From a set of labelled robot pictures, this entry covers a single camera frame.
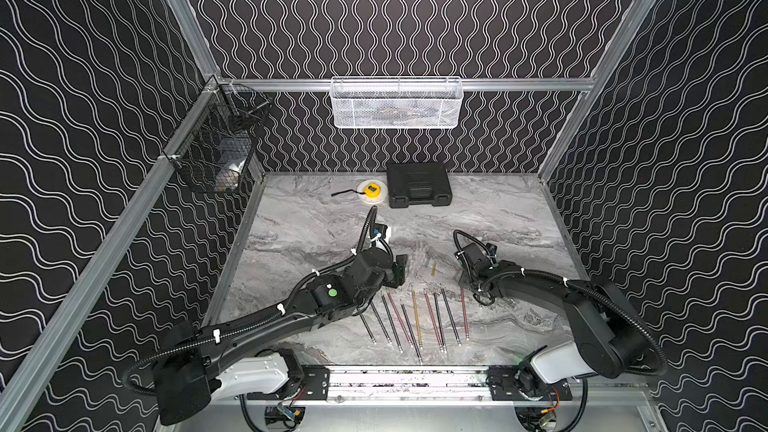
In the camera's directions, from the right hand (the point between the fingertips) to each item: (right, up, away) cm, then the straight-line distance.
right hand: (471, 281), depth 93 cm
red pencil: (-22, -9, -7) cm, 25 cm away
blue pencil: (-11, -10, -7) cm, 16 cm away
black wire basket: (-79, +42, 0) cm, 90 cm away
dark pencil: (-25, -10, -8) cm, 28 cm away
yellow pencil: (-17, -9, -7) cm, 21 cm away
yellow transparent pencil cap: (-11, +4, +2) cm, 12 cm away
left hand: (-23, +12, -18) cm, 32 cm away
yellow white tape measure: (-30, +29, +20) cm, 46 cm away
